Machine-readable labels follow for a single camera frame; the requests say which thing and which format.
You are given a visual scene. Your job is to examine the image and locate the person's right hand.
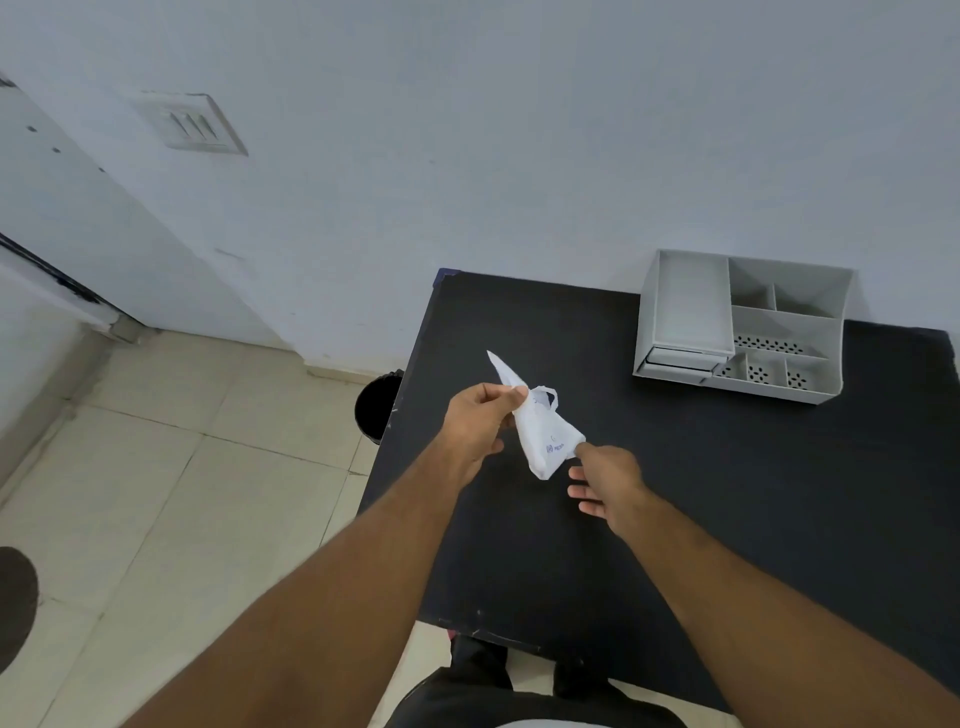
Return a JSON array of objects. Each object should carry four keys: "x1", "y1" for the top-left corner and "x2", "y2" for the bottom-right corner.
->
[{"x1": 567, "y1": 443, "x2": 655, "y2": 538}]

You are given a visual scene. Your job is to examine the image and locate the person's left hand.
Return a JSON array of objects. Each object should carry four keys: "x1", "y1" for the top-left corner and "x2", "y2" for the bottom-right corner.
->
[{"x1": 442, "y1": 380, "x2": 530, "y2": 489}]

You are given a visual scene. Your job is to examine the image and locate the white glove packet blue print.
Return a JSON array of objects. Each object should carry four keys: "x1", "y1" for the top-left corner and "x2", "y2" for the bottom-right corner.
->
[{"x1": 485, "y1": 349, "x2": 589, "y2": 482}]

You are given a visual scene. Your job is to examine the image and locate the grey plastic organiser tray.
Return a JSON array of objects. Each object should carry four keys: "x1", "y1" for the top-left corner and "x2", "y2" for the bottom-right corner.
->
[{"x1": 632, "y1": 248, "x2": 856, "y2": 406}]

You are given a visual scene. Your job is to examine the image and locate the person's right forearm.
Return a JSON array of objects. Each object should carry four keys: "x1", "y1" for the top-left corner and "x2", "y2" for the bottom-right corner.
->
[{"x1": 620, "y1": 494, "x2": 960, "y2": 728}]

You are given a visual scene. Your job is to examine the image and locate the person's left forearm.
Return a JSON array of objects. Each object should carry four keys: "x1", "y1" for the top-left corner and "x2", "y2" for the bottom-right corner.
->
[{"x1": 123, "y1": 442, "x2": 470, "y2": 728}]

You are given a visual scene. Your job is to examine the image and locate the black trash bin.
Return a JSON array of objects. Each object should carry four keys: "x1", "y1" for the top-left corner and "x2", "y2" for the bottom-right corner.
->
[{"x1": 354, "y1": 369, "x2": 406, "y2": 445}]

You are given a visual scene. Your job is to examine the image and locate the black trousers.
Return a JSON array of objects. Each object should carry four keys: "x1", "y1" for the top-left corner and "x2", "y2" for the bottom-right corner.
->
[{"x1": 386, "y1": 633, "x2": 695, "y2": 728}]

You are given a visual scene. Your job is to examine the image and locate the white door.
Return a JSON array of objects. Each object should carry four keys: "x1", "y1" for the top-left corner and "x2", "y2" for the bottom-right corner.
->
[{"x1": 0, "y1": 71, "x2": 290, "y2": 350}]

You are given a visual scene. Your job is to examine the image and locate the dark round floor mat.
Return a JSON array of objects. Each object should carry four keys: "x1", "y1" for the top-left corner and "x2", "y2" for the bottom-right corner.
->
[{"x1": 0, "y1": 545, "x2": 40, "y2": 675}]

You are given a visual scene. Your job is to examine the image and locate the white wall switch plate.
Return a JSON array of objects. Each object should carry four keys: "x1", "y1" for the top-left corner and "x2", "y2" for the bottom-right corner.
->
[{"x1": 131, "y1": 91, "x2": 250, "y2": 157}]

